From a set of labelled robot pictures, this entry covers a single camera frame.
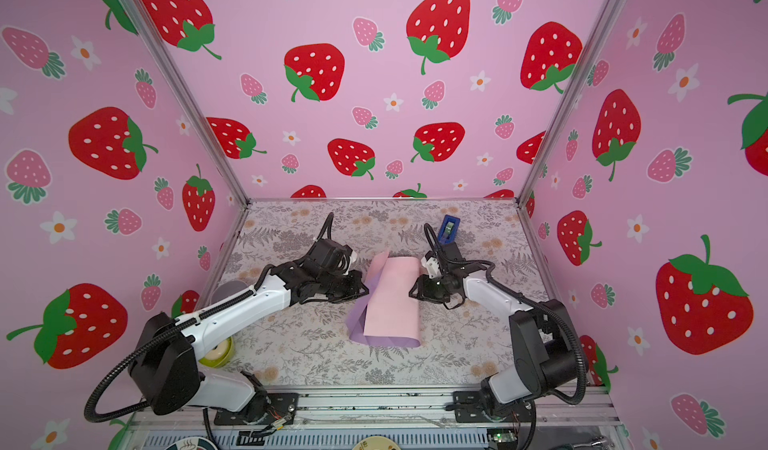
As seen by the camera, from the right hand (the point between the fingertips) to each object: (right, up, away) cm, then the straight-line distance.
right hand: (413, 294), depth 88 cm
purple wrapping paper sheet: (-8, -6, 0) cm, 10 cm away
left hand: (-12, +3, -8) cm, 14 cm away
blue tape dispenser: (+13, +19, +16) cm, 29 cm away
